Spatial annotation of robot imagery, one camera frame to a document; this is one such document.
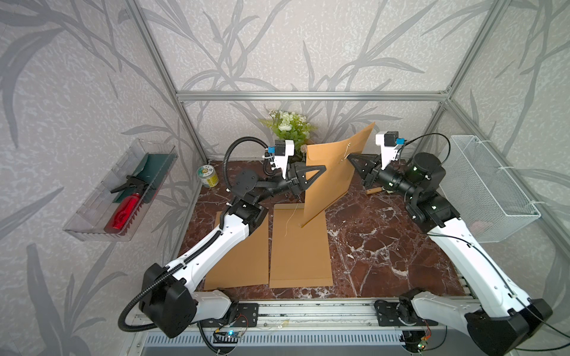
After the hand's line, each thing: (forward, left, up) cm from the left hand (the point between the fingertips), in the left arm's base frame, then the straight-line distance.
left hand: (324, 175), depth 56 cm
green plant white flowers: (+41, +10, -15) cm, 45 cm away
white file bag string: (+12, +10, -44) cm, 46 cm away
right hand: (+8, -8, -1) cm, 11 cm away
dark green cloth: (+6, +52, -10) cm, 54 cm away
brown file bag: (-9, +25, -41) cm, 48 cm away
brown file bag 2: (-4, +5, -43) cm, 44 cm away
